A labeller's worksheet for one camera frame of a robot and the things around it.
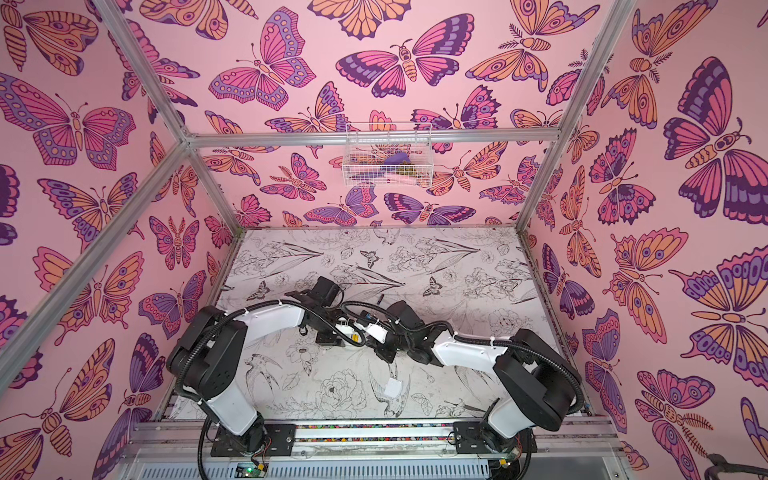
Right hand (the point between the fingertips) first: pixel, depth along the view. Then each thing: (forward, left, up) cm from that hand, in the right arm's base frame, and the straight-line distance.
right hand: (369, 336), depth 84 cm
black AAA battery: (+16, -2, -7) cm, 18 cm away
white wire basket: (+51, -5, +27) cm, 57 cm away
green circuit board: (-31, +28, -9) cm, 42 cm away
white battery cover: (-12, -7, -7) cm, 16 cm away
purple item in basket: (+49, -8, +25) cm, 56 cm away
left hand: (+6, +8, -6) cm, 11 cm away
